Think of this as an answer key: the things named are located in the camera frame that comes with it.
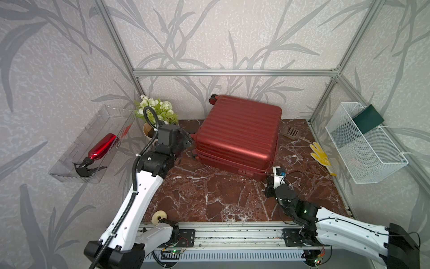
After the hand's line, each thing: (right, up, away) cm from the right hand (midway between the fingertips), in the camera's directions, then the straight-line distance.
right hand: (265, 176), depth 81 cm
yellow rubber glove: (+40, +7, +22) cm, 46 cm away
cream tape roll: (-52, -18, -3) cm, 55 cm away
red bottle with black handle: (-67, +15, -18) cm, 71 cm away
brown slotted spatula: (+26, +22, +31) cm, 46 cm away
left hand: (-36, +20, -9) cm, 42 cm away
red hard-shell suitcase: (-13, +20, +2) cm, 24 cm away
